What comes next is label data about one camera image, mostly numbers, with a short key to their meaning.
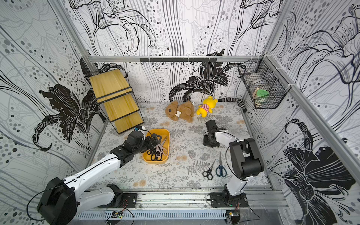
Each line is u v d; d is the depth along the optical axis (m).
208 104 1.10
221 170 0.83
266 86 0.80
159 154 0.86
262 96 0.71
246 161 0.47
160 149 0.88
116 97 0.79
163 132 0.97
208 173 0.82
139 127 0.75
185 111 1.00
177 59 0.89
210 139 0.78
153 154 0.89
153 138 0.73
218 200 0.72
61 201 0.39
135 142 0.63
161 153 0.86
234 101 1.20
